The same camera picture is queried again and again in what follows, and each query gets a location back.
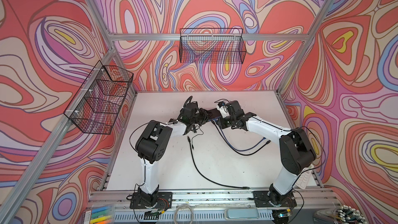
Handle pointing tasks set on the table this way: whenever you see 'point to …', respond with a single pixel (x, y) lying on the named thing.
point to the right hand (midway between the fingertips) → (218, 124)
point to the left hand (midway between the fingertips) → (217, 113)
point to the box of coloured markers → (100, 214)
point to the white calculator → (302, 181)
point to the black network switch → (215, 113)
